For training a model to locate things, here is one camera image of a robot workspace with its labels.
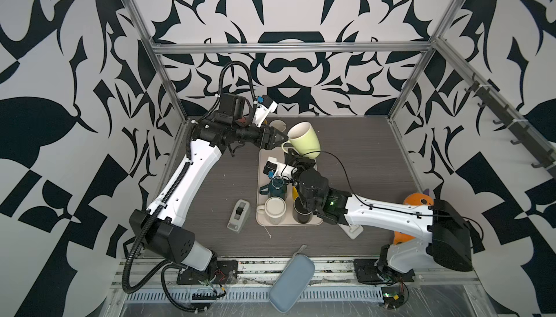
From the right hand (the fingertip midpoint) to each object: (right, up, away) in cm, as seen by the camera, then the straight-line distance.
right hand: (294, 144), depth 71 cm
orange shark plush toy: (+47, -22, +14) cm, 54 cm away
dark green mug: (-6, -17, +12) cm, 21 cm away
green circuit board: (+32, -50, 0) cm, 59 cm away
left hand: (-5, +4, -1) cm, 7 cm away
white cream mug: (-7, -24, +10) cm, 27 cm away
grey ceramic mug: (-5, +9, +34) cm, 35 cm away
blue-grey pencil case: (-1, -45, 0) cm, 45 cm away
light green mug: (+2, +1, -5) cm, 6 cm away
